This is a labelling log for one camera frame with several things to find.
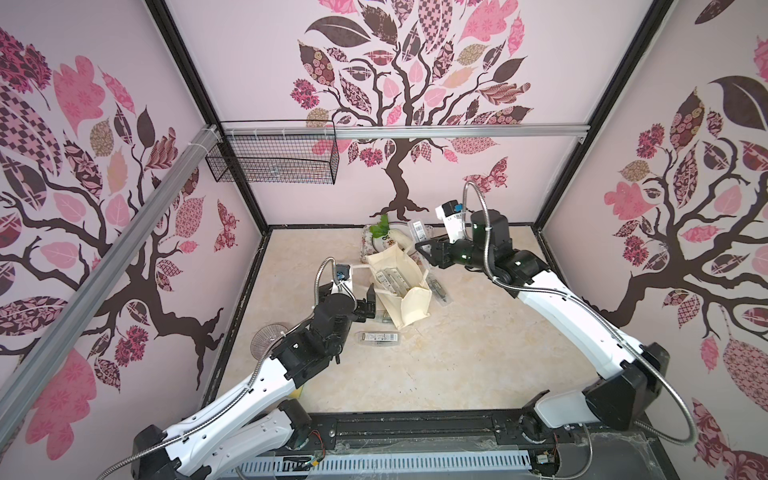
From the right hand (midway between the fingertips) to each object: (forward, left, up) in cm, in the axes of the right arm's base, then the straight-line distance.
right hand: (425, 240), depth 72 cm
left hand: (-8, +18, -9) cm, 21 cm away
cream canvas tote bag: (-3, +2, -24) cm, 24 cm away
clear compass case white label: (-5, +12, -31) cm, 33 cm away
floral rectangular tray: (+26, +18, -32) cm, 45 cm away
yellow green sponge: (-27, +35, -31) cm, 54 cm away
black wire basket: (+38, +45, +3) cm, 59 cm away
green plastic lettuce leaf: (+32, +12, -28) cm, 45 cm away
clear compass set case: (+7, +8, -27) cm, 29 cm away
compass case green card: (+5, -7, -32) cm, 33 cm away
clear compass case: (-12, +13, -31) cm, 36 cm away
